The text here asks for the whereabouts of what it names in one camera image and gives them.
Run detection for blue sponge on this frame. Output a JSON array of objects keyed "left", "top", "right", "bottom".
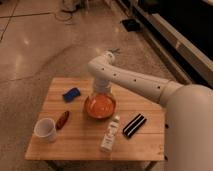
[{"left": 63, "top": 88, "right": 81, "bottom": 102}]

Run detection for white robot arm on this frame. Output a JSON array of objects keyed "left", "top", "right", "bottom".
[{"left": 88, "top": 51, "right": 213, "bottom": 171}]

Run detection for orange bowl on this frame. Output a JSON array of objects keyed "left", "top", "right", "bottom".
[{"left": 84, "top": 93, "right": 116, "bottom": 119}]

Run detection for wooden folding table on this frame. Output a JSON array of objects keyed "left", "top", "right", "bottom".
[{"left": 25, "top": 78, "right": 165, "bottom": 162}]

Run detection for black white striped eraser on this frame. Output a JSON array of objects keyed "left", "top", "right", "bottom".
[{"left": 122, "top": 114, "right": 147, "bottom": 138}]

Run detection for reddish brown oblong object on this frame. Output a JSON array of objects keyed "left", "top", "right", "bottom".
[{"left": 56, "top": 111, "right": 70, "bottom": 130}]

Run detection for white bottle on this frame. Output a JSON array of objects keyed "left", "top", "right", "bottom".
[{"left": 101, "top": 115, "right": 120, "bottom": 151}]

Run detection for black floor mat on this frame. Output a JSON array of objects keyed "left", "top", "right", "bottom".
[{"left": 121, "top": 19, "right": 140, "bottom": 32}]

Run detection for white plastic cup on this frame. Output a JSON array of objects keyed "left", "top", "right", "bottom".
[{"left": 34, "top": 118, "right": 57, "bottom": 142}]

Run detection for long wall bench rail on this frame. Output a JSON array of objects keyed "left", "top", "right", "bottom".
[{"left": 109, "top": 0, "right": 213, "bottom": 88}]

